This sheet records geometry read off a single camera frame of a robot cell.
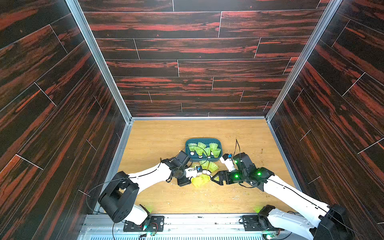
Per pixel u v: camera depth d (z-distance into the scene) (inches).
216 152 39.0
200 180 34.1
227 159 28.5
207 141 38.7
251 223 28.9
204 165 35.8
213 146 38.8
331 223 15.2
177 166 27.1
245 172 23.9
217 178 28.1
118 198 17.1
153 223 28.2
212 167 35.8
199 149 38.8
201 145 38.8
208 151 37.7
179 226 28.8
